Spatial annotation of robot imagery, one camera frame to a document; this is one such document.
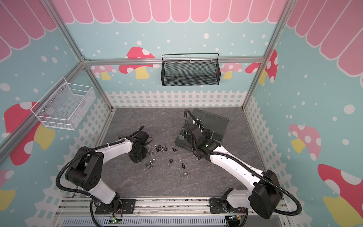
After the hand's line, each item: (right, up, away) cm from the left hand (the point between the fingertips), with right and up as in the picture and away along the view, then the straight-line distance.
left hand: (144, 159), depth 91 cm
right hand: (+32, +20, -11) cm, 40 cm away
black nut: (+9, +8, +6) cm, 13 cm away
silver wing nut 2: (+2, +6, +5) cm, 8 cm away
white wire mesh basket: (-76, +35, +29) cm, 88 cm away
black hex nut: (+18, -1, 0) cm, 18 cm away
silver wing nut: (+27, -7, -6) cm, 29 cm away
